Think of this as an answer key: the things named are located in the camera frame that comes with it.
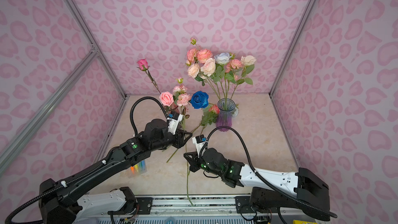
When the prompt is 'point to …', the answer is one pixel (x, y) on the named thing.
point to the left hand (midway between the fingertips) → (190, 131)
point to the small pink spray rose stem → (183, 99)
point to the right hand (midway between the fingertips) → (184, 156)
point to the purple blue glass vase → (224, 118)
